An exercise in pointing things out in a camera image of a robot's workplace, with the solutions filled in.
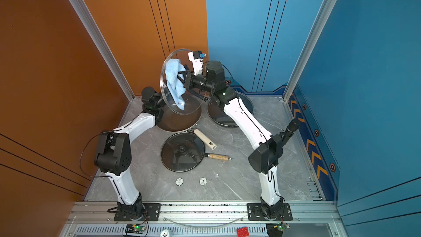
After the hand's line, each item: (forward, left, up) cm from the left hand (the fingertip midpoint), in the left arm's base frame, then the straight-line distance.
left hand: (186, 75), depth 75 cm
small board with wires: (-54, -43, -38) cm, 78 cm away
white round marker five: (-36, +5, -39) cm, 53 cm away
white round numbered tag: (-57, +6, -32) cm, 66 cm away
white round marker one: (-35, -7, -39) cm, 53 cm away
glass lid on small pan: (-21, +5, -37) cm, 42 cm away
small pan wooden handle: (-24, -15, -37) cm, 46 cm away
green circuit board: (-55, +21, -40) cm, 71 cm away
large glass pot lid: (+14, +2, -30) cm, 33 cm away
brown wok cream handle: (-21, -11, -27) cm, 36 cm away
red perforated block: (-56, -26, -37) cm, 72 cm away
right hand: (-6, +2, +5) cm, 8 cm away
